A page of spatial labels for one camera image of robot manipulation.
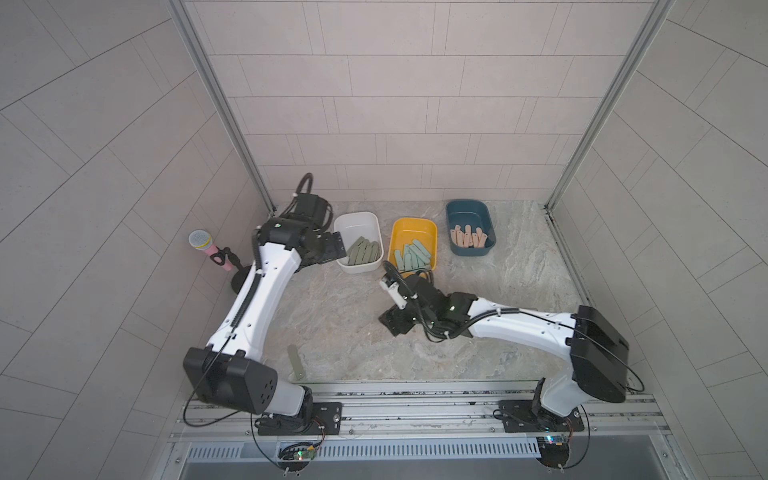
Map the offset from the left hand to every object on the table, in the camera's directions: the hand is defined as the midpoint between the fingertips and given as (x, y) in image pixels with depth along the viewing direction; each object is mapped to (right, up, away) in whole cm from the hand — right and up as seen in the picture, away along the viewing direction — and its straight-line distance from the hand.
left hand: (333, 250), depth 78 cm
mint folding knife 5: (+25, -5, +21) cm, 33 cm away
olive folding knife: (+2, 0, +27) cm, 27 cm away
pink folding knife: (+37, +3, +27) cm, 46 cm away
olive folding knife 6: (-11, -29, +3) cm, 31 cm away
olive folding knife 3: (+9, -3, +22) cm, 24 cm away
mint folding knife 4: (+25, -1, +25) cm, 36 cm away
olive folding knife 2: (+6, -3, +21) cm, 23 cm away
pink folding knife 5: (+47, +2, +27) cm, 54 cm away
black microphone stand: (-33, -2, +4) cm, 33 cm away
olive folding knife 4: (+10, -2, +22) cm, 24 cm away
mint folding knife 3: (+18, -5, +21) cm, 28 cm away
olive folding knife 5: (+2, -4, +22) cm, 22 cm away
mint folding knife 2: (+23, -5, +21) cm, 32 cm away
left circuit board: (-5, -44, -13) cm, 46 cm away
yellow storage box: (+22, 0, +25) cm, 33 cm away
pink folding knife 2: (+39, +3, +27) cm, 48 cm away
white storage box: (0, +7, +27) cm, 28 cm away
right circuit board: (+53, -45, -10) cm, 71 cm away
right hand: (+15, -17, +1) cm, 22 cm away
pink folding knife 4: (+45, +2, +27) cm, 52 cm away
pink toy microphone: (-34, +3, -1) cm, 34 cm away
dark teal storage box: (+46, +12, +34) cm, 59 cm away
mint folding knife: (+20, -4, +21) cm, 29 cm away
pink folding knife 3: (+42, +3, +27) cm, 50 cm away
